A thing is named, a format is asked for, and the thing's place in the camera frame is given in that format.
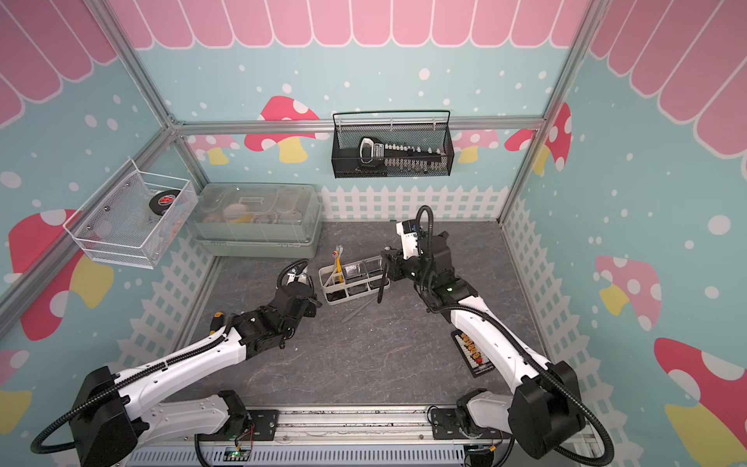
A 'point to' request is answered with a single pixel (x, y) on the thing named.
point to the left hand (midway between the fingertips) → (307, 291)
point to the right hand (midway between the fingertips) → (383, 252)
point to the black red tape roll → (160, 201)
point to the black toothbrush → (380, 292)
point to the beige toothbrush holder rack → (348, 281)
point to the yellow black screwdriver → (217, 321)
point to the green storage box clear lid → (258, 220)
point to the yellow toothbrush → (338, 268)
